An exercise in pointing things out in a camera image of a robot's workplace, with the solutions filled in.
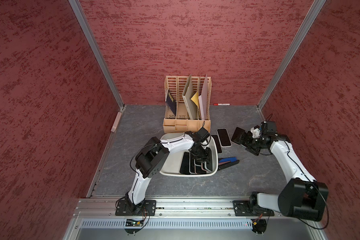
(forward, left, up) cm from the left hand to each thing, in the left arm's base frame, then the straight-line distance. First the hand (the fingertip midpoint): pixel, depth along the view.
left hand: (208, 164), depth 84 cm
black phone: (+12, -9, -4) cm, 15 cm away
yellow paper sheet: (+33, +8, +21) cm, 40 cm away
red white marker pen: (+54, -16, -4) cm, 57 cm away
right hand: (+8, -17, +8) cm, 21 cm away
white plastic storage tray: (+1, +22, -4) cm, 22 cm away
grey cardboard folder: (+35, +13, +22) cm, 43 cm away
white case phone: (+21, -13, -4) cm, 25 cm away
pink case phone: (-1, +14, -3) cm, 14 cm away
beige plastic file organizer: (+31, +15, +1) cm, 35 cm away
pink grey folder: (+33, +3, +21) cm, 39 cm away
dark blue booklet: (+48, +25, +3) cm, 54 cm away
